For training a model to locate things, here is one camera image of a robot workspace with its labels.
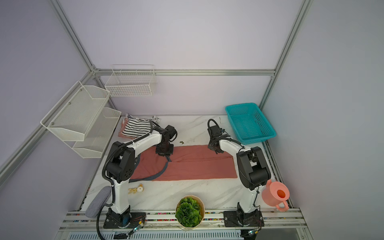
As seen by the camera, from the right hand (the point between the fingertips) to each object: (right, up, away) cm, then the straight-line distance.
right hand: (211, 147), depth 98 cm
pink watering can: (+29, -20, -26) cm, 44 cm away
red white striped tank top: (-62, +9, +4) cm, 62 cm away
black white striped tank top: (-52, +13, +6) cm, 54 cm away
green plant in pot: (-12, -25, -32) cm, 42 cm away
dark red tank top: (-16, -10, -2) cm, 19 cm away
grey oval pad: (-62, -28, -23) cm, 72 cm away
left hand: (-29, -5, -4) cm, 30 cm away
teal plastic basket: (+33, +16, +20) cm, 42 cm away
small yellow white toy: (-41, -22, -16) cm, 49 cm away
